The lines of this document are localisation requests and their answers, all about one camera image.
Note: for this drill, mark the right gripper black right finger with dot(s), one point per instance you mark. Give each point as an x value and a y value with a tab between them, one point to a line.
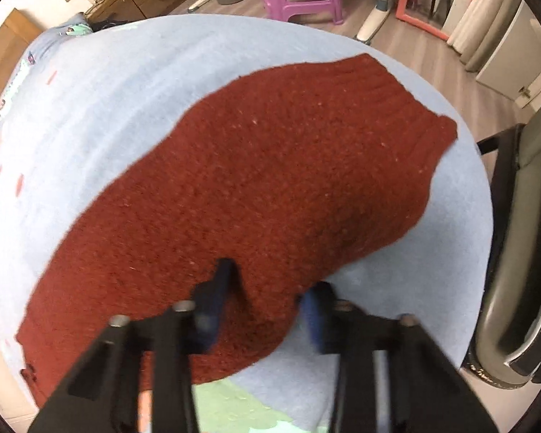
392	376

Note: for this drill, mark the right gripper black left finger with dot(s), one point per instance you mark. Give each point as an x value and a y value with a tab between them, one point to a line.
100	392

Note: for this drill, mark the dark red knitted sweater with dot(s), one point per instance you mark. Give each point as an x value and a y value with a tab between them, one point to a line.
293	172

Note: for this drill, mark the wooden bedside panel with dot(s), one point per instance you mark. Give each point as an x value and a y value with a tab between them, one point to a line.
16	34

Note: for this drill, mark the white standing fan base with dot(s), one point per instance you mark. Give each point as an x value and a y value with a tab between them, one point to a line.
374	21

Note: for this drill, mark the white cabinet with handle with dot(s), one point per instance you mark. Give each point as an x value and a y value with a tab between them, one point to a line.
514	69

